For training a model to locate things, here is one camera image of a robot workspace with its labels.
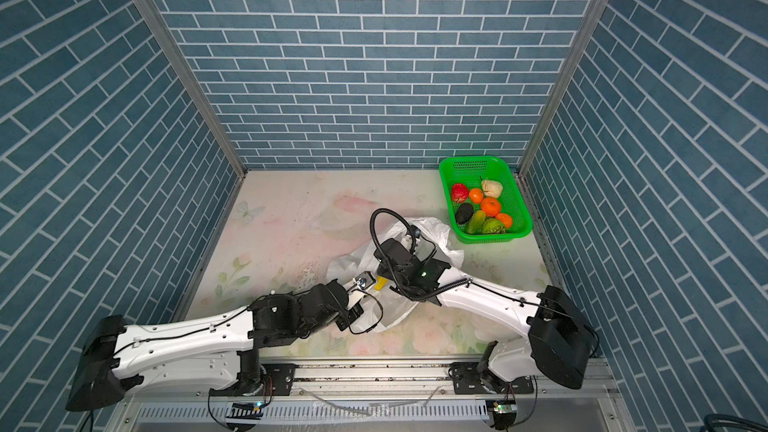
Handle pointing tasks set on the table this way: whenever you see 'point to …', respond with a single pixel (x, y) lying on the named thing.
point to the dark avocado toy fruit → (464, 213)
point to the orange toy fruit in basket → (508, 220)
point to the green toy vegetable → (476, 222)
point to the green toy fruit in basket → (493, 226)
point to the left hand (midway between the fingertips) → (365, 294)
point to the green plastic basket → (470, 171)
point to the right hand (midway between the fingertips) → (380, 259)
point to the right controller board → (503, 412)
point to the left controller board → (246, 411)
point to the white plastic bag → (383, 306)
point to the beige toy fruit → (491, 188)
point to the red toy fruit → (459, 192)
